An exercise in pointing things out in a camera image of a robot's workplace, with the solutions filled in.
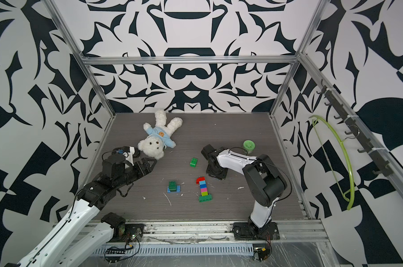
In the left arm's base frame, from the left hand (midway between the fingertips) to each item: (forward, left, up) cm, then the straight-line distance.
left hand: (151, 160), depth 76 cm
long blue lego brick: (-7, -11, -17) cm, 22 cm away
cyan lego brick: (-4, -23, -17) cm, 29 cm away
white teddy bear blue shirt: (+18, +2, -9) cm, 20 cm away
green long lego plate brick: (-12, -22, -17) cm, 31 cm away
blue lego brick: (-6, -23, -19) cm, 30 cm away
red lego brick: (-3, -22, -17) cm, 27 cm away
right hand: (+2, -29, -19) cm, 35 cm away
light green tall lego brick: (+8, -19, -17) cm, 27 cm away
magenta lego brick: (-8, -23, -18) cm, 30 cm away
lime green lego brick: (-10, -24, -17) cm, 31 cm away
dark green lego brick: (-5, -7, -18) cm, 20 cm away
